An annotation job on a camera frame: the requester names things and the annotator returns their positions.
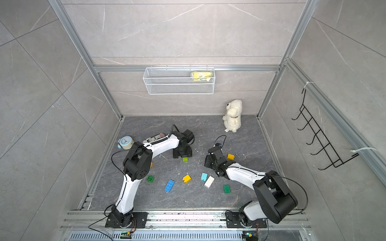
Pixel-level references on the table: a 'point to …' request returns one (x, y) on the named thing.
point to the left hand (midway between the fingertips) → (188, 154)
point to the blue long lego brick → (169, 186)
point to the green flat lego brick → (226, 189)
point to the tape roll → (125, 142)
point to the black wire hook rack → (326, 146)
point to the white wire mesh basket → (180, 81)
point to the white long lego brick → (209, 182)
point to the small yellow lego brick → (230, 156)
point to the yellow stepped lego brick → (187, 178)
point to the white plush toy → (232, 120)
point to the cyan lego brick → (204, 176)
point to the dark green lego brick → (150, 178)
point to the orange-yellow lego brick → (152, 164)
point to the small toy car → (151, 139)
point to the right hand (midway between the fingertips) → (208, 159)
